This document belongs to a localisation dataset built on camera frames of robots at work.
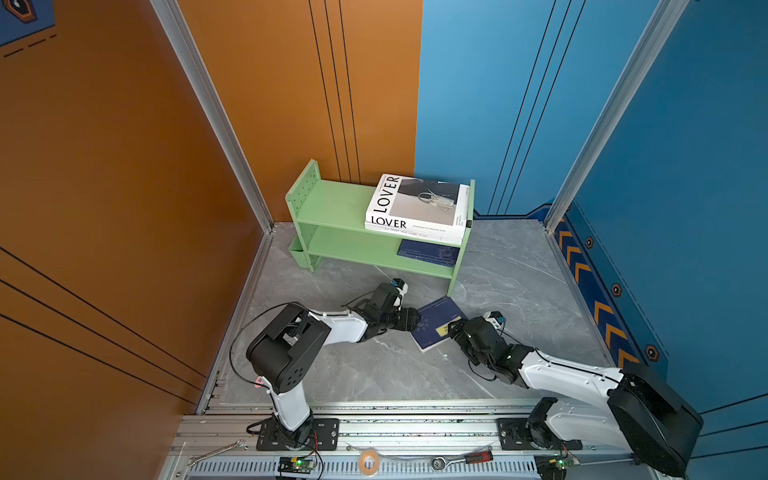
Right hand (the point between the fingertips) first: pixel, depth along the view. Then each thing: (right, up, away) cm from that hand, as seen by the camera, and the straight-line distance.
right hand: (448, 334), depth 87 cm
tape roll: (-24, -26, -18) cm, 39 cm away
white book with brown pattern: (-9, +28, -9) cm, 31 cm away
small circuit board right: (+22, -27, -17) cm, 39 cm away
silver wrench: (-54, -23, -15) cm, 61 cm away
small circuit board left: (-41, -27, -16) cm, 51 cm away
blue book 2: (-3, +3, +4) cm, 6 cm away
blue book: (-3, +24, +4) cm, 24 cm away
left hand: (-9, +4, +5) cm, 11 cm away
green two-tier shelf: (-33, +32, -5) cm, 47 cm away
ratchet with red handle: (-6, -24, -20) cm, 32 cm away
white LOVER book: (-10, +37, -8) cm, 39 cm away
